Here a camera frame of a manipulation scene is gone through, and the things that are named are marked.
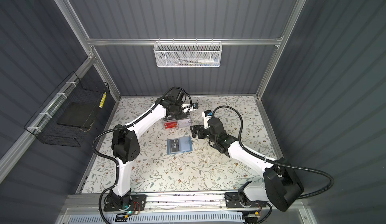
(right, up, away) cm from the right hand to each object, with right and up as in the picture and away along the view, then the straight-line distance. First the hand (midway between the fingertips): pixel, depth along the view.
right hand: (198, 127), depth 83 cm
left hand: (-9, +10, +10) cm, 16 cm away
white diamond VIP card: (-10, +1, +19) cm, 21 cm away
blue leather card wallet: (-10, -12, +11) cm, 19 cm away
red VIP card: (-19, 0, +16) cm, 24 cm away
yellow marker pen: (-54, +14, -1) cm, 55 cm away
